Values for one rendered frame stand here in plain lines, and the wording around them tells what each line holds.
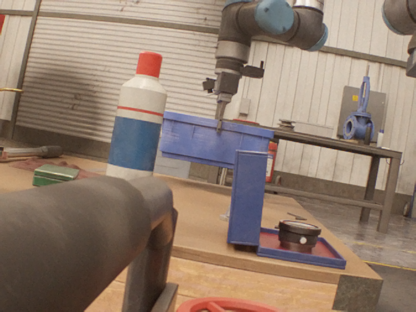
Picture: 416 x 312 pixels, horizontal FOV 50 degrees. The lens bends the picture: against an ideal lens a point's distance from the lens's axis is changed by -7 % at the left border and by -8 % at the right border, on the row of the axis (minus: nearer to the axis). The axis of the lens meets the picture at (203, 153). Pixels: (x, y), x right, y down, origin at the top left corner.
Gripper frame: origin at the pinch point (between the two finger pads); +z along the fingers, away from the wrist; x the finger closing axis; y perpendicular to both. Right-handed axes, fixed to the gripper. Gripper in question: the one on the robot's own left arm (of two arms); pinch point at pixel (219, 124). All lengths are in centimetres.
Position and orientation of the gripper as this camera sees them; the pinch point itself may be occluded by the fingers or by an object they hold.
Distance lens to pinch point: 127.3
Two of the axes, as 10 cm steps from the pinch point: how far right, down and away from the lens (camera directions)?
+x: 0.7, 0.3, -10.0
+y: -9.8, -1.8, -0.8
